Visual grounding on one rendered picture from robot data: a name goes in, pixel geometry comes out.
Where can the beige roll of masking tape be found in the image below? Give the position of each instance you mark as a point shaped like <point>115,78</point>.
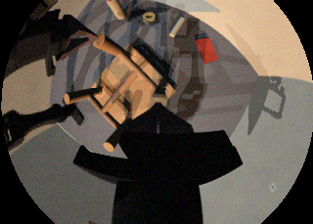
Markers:
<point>147,16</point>

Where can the brown wooden stool legs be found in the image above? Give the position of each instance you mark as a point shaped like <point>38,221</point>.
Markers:
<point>104,43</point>

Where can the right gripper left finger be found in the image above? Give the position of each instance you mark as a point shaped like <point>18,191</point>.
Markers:
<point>145,122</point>

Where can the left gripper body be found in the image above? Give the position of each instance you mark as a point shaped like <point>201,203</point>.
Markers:
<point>58,41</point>

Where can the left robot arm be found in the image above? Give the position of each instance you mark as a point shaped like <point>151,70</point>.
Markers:
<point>33,41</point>

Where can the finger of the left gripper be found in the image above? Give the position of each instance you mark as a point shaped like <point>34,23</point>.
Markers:
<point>76,29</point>
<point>75,40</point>

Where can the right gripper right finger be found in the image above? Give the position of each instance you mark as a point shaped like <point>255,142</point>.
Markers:
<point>171,123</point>

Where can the white glue bottle with red cap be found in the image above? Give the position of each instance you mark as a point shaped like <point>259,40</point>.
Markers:
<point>117,9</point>

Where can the cream cylinder with dark end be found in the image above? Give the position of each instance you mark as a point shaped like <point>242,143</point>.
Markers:
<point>176,27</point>

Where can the flat red block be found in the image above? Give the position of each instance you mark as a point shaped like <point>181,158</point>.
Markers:
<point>206,49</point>

